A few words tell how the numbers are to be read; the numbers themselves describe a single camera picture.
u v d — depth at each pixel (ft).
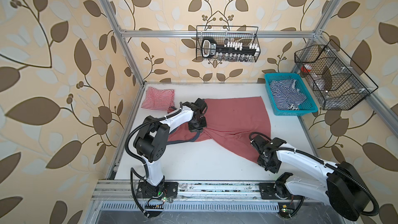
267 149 1.99
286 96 3.55
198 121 2.56
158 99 3.56
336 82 2.43
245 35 2.99
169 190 2.44
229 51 2.76
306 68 2.64
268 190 2.42
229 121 3.28
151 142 1.60
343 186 1.32
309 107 3.21
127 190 2.50
